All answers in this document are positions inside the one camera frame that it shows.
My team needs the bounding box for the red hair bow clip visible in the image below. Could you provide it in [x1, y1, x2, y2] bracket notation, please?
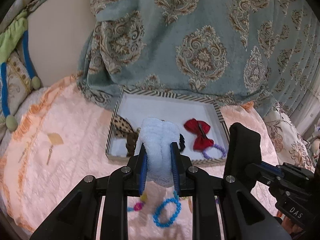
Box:
[183, 119, 214, 152]

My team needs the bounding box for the black scrunchie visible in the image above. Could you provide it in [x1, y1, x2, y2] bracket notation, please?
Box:
[179, 134, 185, 153]

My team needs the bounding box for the white fluffy scrunchie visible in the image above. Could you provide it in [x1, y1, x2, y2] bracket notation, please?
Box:
[135, 118, 180, 188]

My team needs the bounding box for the floral cushion at right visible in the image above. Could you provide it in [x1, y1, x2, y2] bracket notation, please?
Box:
[263, 103, 315, 172]

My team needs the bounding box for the striped black white tray box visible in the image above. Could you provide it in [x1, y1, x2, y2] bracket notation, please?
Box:
[106, 89, 229, 166]

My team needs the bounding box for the gold drop earring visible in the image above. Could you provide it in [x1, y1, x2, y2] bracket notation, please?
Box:
[46, 145, 54, 165]

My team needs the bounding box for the tan earring card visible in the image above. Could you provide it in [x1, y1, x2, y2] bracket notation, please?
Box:
[47, 133, 64, 146]

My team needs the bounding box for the pink quilted bedspread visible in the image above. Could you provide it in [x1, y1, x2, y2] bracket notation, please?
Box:
[1, 76, 278, 239]

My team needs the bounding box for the brown scrunchie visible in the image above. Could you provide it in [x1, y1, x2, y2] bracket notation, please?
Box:
[126, 133, 138, 157]

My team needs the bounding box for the leopard print hair bow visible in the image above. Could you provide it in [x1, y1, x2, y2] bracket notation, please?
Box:
[111, 115, 140, 139]

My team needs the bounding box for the teal damask blanket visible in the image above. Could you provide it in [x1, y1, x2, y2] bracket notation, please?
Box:
[77, 0, 319, 115]

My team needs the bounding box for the floral embroidered cushion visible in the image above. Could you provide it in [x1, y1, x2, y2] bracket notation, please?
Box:
[0, 51, 33, 120]

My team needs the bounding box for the beige pillow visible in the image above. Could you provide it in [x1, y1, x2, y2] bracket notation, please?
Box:
[28, 0, 96, 87]

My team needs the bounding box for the green blue plush toy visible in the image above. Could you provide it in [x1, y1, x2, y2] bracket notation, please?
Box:
[1, 11, 41, 137]

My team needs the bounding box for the cream bolster cushion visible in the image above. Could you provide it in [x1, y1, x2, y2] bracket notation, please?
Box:
[0, 0, 31, 33]

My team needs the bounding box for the rainbow bead bracelet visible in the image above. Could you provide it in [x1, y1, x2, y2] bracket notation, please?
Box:
[127, 193, 148, 213]

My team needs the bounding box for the purple bead bracelet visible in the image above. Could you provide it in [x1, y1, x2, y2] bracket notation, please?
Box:
[202, 143, 227, 160]

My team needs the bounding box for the blue bead bracelet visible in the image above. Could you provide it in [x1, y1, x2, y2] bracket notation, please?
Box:
[152, 191, 182, 229]

